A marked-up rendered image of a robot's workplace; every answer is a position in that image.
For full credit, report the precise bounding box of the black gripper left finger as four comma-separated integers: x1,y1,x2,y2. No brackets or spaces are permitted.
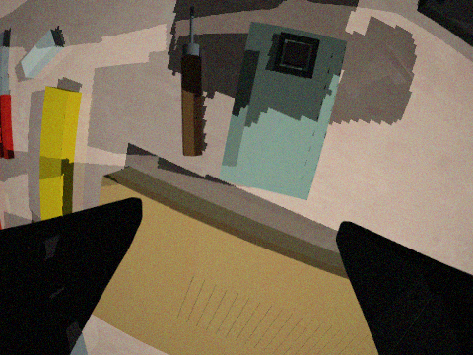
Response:
0,197,142,355

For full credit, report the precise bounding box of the tan floor panel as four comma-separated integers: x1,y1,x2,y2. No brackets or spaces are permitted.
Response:
92,167,378,355

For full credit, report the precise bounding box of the yellow rectangular block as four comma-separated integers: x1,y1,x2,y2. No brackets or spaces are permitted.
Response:
39,86,83,220

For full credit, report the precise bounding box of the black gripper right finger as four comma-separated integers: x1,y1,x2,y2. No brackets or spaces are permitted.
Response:
336,221,473,355

